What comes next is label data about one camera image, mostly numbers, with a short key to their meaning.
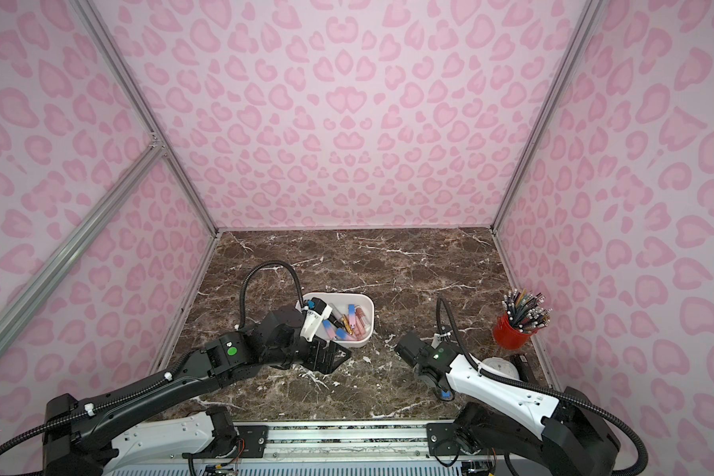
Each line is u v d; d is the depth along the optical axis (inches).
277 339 21.2
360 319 36.6
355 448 28.5
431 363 22.9
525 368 32.0
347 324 36.1
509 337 33.8
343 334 35.4
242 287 41.0
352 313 36.6
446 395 25.3
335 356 24.4
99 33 28.1
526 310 31.9
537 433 17.1
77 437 15.4
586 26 27.8
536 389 17.1
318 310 25.2
